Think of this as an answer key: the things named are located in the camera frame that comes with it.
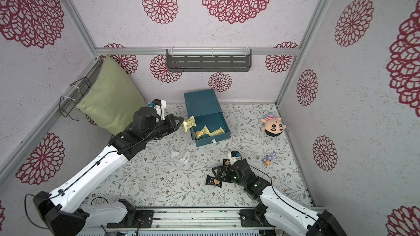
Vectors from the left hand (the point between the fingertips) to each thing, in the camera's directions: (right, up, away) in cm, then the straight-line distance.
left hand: (183, 120), depth 70 cm
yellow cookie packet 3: (+15, -6, +16) cm, 23 cm away
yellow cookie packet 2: (+6, -7, +14) cm, 17 cm away
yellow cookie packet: (+2, -1, +2) cm, 3 cm away
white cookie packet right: (-2, -22, +22) cm, 31 cm away
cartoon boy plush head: (+50, -3, +27) cm, 57 cm away
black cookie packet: (+13, -31, +13) cm, 36 cm away
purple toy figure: (+43, -22, +19) cm, 52 cm away
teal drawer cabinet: (+7, +10, +22) cm, 25 cm away
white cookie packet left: (-9, -20, +24) cm, 33 cm away
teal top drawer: (+13, -1, +22) cm, 25 cm away
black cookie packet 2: (+21, -23, +21) cm, 38 cm away
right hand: (+15, -25, +12) cm, 32 cm away
